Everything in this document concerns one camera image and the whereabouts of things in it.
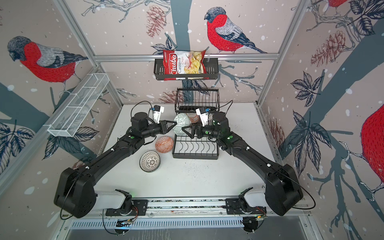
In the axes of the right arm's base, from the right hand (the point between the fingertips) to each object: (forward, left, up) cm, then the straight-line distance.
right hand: (184, 130), depth 75 cm
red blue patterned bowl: (+4, +16, -23) cm, 28 cm away
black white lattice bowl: (-9, +22, -20) cm, 31 cm away
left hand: (+3, +5, +2) cm, 6 cm away
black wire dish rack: (+47, +5, -23) cm, 52 cm away
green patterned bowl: (+6, +1, +1) cm, 6 cm away
